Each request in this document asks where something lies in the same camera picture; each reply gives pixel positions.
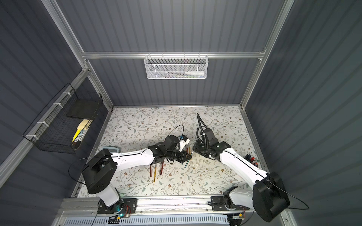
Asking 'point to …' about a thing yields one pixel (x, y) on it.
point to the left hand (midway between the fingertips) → (192, 161)
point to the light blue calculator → (111, 149)
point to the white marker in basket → (195, 72)
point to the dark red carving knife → (151, 175)
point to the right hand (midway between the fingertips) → (195, 146)
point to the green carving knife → (188, 160)
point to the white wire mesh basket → (176, 67)
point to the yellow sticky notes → (80, 127)
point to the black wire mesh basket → (53, 131)
